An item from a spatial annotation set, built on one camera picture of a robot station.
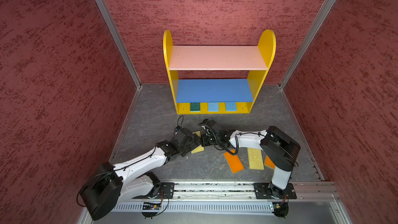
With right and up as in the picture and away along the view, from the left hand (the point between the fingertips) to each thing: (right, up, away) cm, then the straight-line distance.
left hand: (196, 146), depth 84 cm
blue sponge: (+11, +21, +23) cm, 33 cm away
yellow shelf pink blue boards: (+12, +28, +8) cm, 31 cm away
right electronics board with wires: (+40, -25, -13) cm, 49 cm away
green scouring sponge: (-2, +21, +19) cm, 28 cm away
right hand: (+1, 0, +4) cm, 4 cm away
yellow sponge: (+2, -1, -1) cm, 2 cm away
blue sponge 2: (+23, +21, +22) cm, 39 cm away
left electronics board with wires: (-23, -25, -11) cm, 36 cm away
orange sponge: (+21, -8, 0) cm, 22 cm away
